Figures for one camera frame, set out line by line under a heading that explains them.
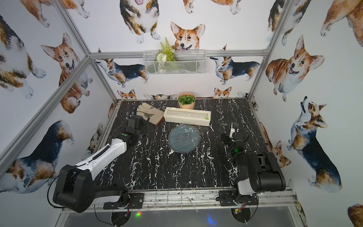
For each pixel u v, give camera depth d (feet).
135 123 2.14
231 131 2.73
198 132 3.24
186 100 3.32
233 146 2.36
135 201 2.41
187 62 3.03
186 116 3.32
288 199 2.47
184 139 3.16
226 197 2.41
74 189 1.34
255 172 1.45
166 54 2.68
